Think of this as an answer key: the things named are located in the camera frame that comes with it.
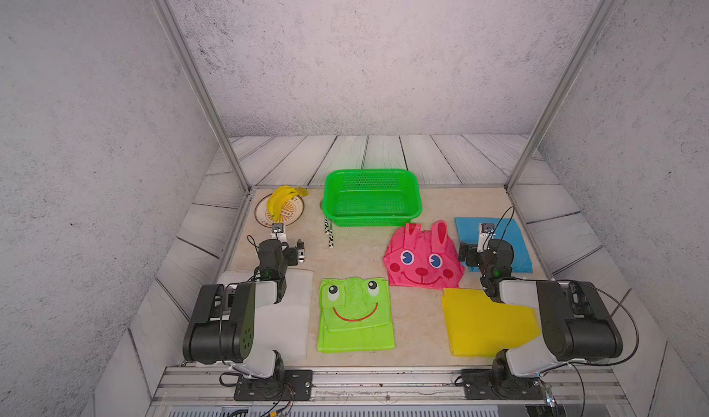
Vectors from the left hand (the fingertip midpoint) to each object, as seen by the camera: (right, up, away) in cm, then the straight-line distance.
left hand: (288, 239), depth 94 cm
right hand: (+64, 0, 0) cm, 64 cm away
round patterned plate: (-5, +8, +17) cm, 19 cm away
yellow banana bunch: (-8, +16, +19) cm, 26 cm away
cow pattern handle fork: (+13, +1, +10) cm, 17 cm away
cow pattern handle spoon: (+11, +4, +13) cm, 18 cm away
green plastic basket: (+29, +15, +25) cm, 41 cm away
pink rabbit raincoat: (+45, -7, +4) cm, 46 cm away
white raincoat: (+1, -25, -11) cm, 27 cm away
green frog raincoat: (+23, -22, -10) cm, 33 cm away
